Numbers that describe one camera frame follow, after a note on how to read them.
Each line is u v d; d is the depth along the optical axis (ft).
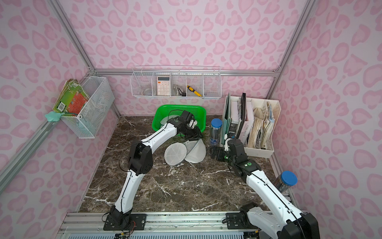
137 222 2.39
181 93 3.00
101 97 3.04
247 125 2.56
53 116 2.06
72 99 2.37
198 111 3.74
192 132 2.88
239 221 2.36
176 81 3.36
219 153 2.31
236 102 3.07
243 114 2.59
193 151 3.02
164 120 3.72
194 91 3.21
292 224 1.27
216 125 2.88
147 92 3.15
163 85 3.11
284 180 2.21
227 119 2.51
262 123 2.76
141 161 1.96
